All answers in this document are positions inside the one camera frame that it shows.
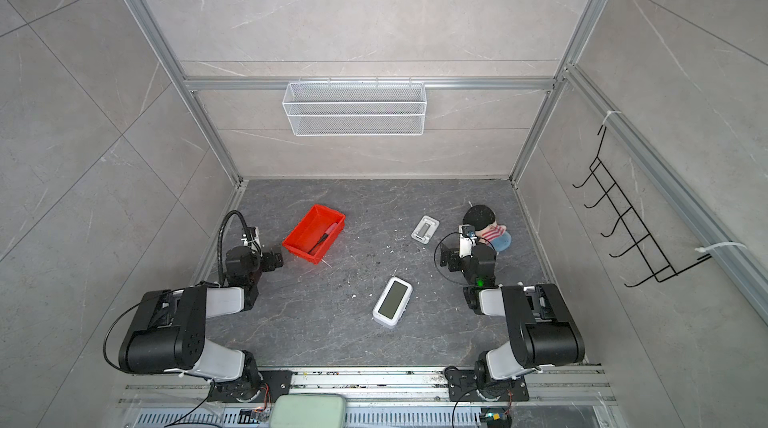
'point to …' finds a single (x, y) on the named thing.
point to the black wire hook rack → (657, 263)
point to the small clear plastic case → (425, 230)
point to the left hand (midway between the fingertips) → (262, 239)
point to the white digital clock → (392, 302)
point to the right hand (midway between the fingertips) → (456, 238)
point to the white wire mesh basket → (355, 108)
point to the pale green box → (309, 410)
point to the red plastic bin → (313, 225)
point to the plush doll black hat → (480, 216)
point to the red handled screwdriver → (322, 238)
